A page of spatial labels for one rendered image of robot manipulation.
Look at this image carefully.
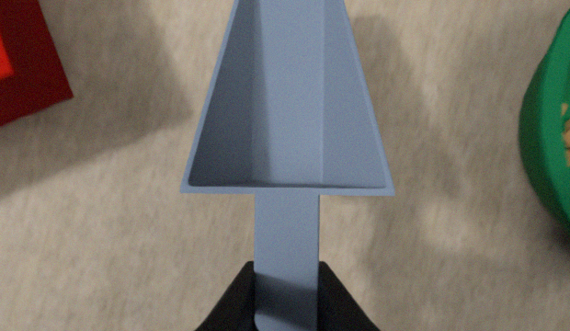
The light blue scoop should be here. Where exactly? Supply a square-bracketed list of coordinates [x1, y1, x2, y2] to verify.
[180, 0, 395, 331]

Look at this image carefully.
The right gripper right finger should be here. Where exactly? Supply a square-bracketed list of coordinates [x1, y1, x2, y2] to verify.
[318, 261, 381, 331]

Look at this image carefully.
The green bowl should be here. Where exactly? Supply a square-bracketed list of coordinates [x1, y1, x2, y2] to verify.
[519, 9, 570, 231]

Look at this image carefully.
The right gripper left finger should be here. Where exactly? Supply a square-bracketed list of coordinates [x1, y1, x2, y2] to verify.
[194, 261, 255, 331]

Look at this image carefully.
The red divided box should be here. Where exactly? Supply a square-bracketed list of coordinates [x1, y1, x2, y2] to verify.
[0, 0, 72, 125]

